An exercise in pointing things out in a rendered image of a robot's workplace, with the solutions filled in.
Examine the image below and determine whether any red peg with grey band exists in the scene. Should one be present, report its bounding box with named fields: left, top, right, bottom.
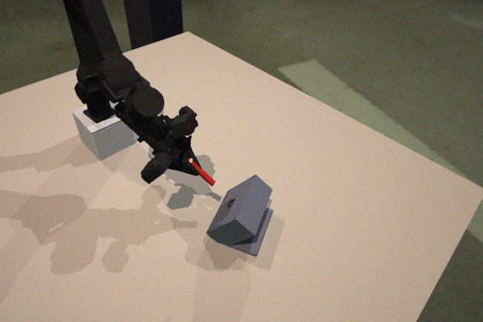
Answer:
left=187, top=158, right=215, bottom=186

